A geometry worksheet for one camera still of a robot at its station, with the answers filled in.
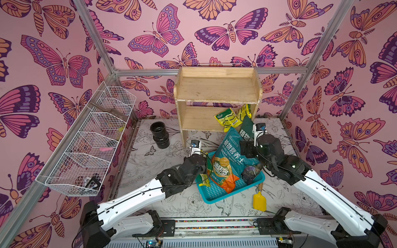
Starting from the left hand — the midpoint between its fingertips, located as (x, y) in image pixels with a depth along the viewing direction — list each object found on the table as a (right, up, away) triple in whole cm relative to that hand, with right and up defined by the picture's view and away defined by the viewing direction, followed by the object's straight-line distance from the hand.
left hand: (206, 155), depth 73 cm
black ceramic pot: (-28, +8, +22) cm, 36 cm away
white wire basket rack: (-53, -5, -6) cm, 54 cm away
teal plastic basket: (+3, -23, +12) cm, 26 cm away
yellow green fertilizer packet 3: (0, -15, +9) cm, 17 cm away
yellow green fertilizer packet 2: (+20, +23, +10) cm, 32 cm away
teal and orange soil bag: (+11, -5, +7) cm, 14 cm away
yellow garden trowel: (+28, -26, +9) cm, 40 cm away
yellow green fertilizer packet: (+13, +18, +15) cm, 27 cm away
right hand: (+18, +6, -3) cm, 19 cm away
